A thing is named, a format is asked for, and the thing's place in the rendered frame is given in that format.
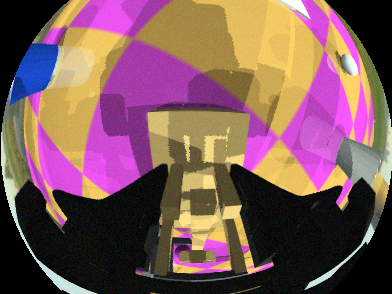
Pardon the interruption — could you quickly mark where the white ball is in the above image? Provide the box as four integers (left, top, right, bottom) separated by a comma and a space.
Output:
340, 54, 357, 76

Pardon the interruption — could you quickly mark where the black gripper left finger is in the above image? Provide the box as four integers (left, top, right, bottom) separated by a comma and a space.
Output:
52, 163, 168, 272

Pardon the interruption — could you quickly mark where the blue mug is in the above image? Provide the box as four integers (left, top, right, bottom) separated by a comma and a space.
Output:
9, 43, 61, 106

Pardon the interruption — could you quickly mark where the purple ball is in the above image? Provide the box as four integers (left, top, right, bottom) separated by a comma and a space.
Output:
175, 246, 191, 258

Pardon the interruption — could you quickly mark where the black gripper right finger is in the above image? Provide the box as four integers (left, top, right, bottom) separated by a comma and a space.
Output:
231, 163, 343, 268

